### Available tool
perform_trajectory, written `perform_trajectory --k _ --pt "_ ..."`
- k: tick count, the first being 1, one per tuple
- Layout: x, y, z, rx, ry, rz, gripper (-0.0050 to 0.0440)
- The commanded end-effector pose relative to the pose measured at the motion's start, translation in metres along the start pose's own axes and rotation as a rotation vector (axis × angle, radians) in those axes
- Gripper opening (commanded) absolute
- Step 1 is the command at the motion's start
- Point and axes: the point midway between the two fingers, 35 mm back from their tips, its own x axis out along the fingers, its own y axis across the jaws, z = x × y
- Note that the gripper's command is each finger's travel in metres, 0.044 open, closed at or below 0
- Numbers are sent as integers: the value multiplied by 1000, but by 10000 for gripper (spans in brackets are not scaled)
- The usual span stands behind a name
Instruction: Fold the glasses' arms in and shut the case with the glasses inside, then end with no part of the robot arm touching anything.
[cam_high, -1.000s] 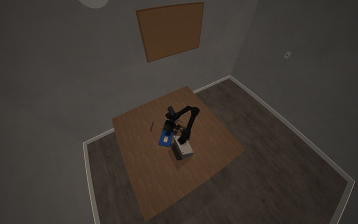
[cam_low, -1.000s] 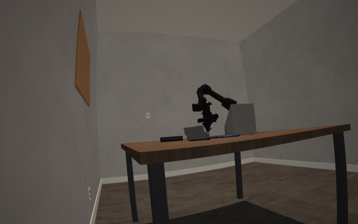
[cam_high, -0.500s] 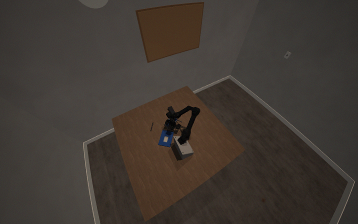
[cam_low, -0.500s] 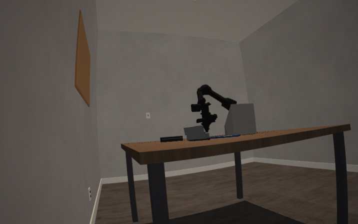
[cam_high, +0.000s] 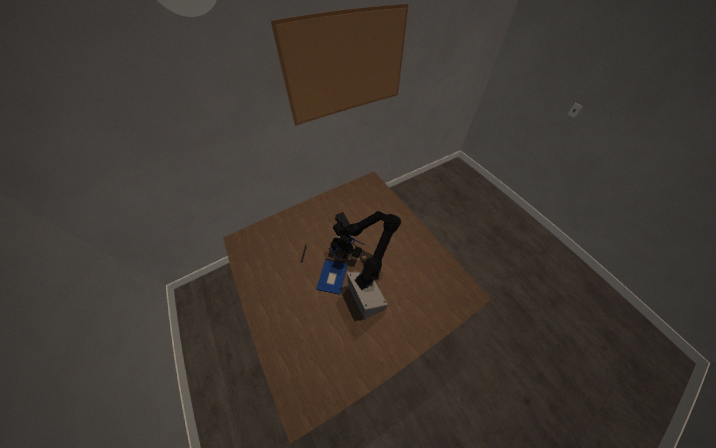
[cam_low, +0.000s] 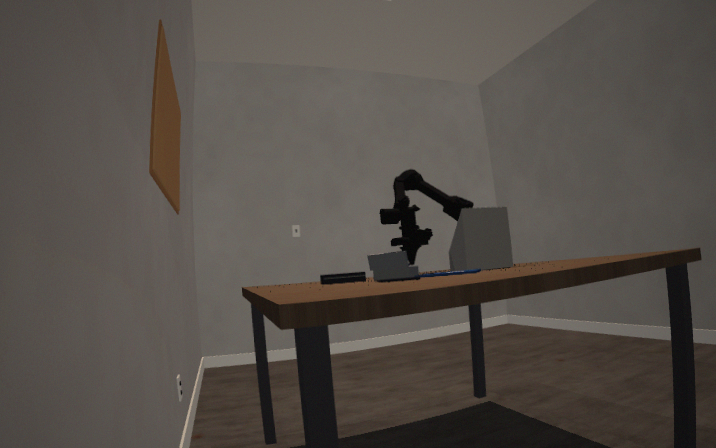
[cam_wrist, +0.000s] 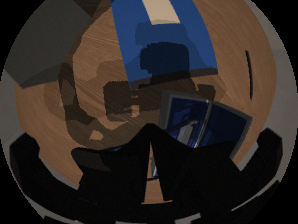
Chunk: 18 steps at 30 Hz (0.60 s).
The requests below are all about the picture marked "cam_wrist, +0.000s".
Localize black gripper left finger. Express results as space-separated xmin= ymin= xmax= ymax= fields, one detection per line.
xmin=71 ymin=123 xmax=151 ymax=203

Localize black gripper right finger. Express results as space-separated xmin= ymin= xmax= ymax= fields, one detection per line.
xmin=150 ymin=123 xmax=234 ymax=201

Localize black-framed glasses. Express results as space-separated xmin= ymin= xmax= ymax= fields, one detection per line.
xmin=103 ymin=118 xmax=199 ymax=181

